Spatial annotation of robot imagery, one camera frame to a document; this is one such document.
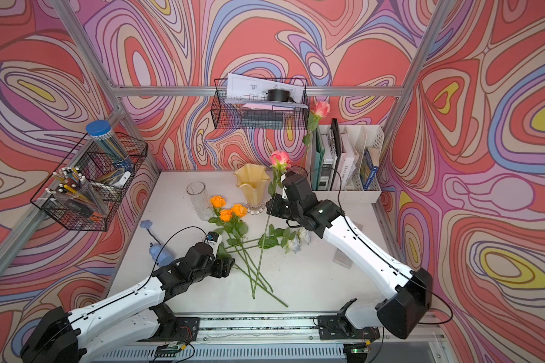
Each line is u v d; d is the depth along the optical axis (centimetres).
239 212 99
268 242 93
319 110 82
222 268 73
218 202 101
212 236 74
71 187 58
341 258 88
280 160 75
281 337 73
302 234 91
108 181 73
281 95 82
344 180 98
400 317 38
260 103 78
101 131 69
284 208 62
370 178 101
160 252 87
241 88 84
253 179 96
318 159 86
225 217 98
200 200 91
